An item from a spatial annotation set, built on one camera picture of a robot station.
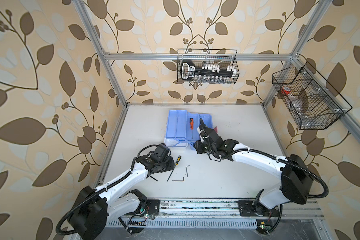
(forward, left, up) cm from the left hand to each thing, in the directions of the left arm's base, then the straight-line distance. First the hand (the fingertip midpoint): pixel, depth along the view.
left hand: (175, 163), depth 83 cm
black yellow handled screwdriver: (+3, 0, -6) cm, 7 cm away
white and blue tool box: (+22, -3, +5) cm, 22 cm away
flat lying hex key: (-7, -2, -6) cm, 10 cm away
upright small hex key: (-3, -7, -7) cm, 10 cm away
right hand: (+8, -11, +7) cm, 15 cm away
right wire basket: (+23, -69, +28) cm, 77 cm away
